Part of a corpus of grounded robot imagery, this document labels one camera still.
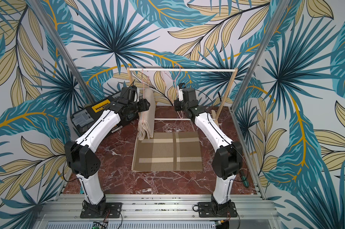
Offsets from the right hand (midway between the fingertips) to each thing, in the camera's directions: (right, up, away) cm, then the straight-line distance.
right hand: (164, 103), depth 83 cm
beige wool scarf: (-10, -10, +1) cm, 14 cm away
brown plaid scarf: (+2, -31, +12) cm, 33 cm away
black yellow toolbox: (-52, -10, +5) cm, 53 cm away
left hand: (-11, -1, +2) cm, 11 cm away
